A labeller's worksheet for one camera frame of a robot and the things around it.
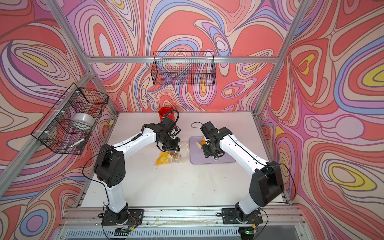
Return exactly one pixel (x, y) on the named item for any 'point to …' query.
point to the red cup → (163, 111)
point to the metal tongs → (197, 144)
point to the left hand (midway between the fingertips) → (182, 150)
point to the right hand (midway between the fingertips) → (212, 156)
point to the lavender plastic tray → (197, 156)
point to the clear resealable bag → (174, 156)
